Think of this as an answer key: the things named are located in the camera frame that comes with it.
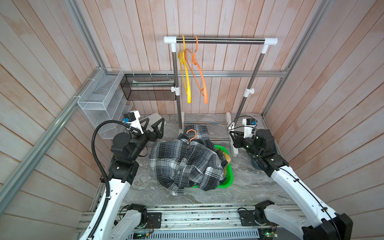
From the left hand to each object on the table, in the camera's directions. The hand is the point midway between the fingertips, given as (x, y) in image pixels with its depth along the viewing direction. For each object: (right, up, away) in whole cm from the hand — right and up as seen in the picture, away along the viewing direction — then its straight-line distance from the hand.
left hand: (157, 121), depth 65 cm
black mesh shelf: (-15, +27, +40) cm, 50 cm away
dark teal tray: (+70, -17, +27) cm, 77 cm away
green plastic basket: (+36, -28, +15) cm, 48 cm away
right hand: (+36, -5, +11) cm, 38 cm away
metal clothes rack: (+31, +31, +37) cm, 57 cm away
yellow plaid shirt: (+36, -21, +17) cm, 45 cm away
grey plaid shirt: (+15, -20, +9) cm, 27 cm away
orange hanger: (+18, -7, +17) cm, 25 cm away
